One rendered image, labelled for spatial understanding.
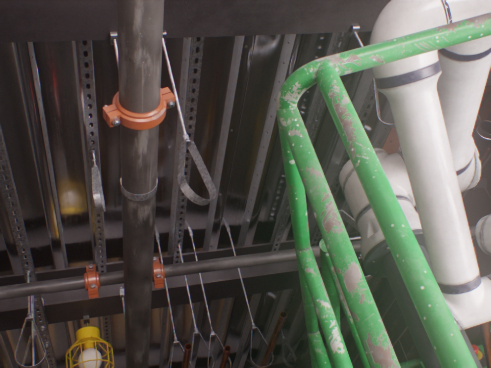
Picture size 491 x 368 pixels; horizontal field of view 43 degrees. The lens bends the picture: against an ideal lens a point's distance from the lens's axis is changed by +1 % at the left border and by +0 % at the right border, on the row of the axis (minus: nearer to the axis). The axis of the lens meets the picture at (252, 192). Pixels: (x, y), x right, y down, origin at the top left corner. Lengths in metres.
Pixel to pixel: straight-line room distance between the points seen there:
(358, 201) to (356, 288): 0.81
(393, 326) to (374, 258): 2.79
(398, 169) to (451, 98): 0.34
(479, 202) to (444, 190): 2.08
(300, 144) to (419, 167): 0.32
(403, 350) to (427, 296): 3.52
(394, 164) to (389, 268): 0.28
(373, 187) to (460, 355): 0.24
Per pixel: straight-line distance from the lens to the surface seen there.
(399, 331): 4.26
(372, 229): 1.56
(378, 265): 1.59
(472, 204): 3.34
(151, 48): 1.27
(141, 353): 2.43
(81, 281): 2.11
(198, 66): 2.42
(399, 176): 1.63
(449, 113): 1.40
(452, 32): 1.03
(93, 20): 2.01
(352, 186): 1.64
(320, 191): 0.89
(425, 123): 1.17
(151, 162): 1.52
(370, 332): 0.79
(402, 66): 1.14
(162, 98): 1.42
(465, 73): 1.29
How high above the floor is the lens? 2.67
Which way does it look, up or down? 36 degrees up
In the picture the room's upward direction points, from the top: 17 degrees counter-clockwise
